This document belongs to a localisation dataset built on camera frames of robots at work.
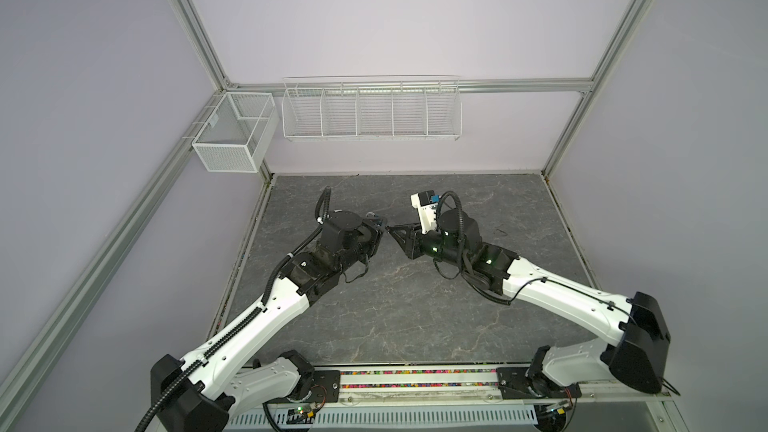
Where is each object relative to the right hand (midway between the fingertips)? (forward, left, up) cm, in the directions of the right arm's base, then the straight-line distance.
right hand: (391, 232), depth 71 cm
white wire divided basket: (+48, +7, +3) cm, 48 cm away
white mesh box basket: (+40, +52, -1) cm, 66 cm away
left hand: (+2, 0, 0) cm, 2 cm away
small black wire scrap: (+19, -39, -29) cm, 52 cm away
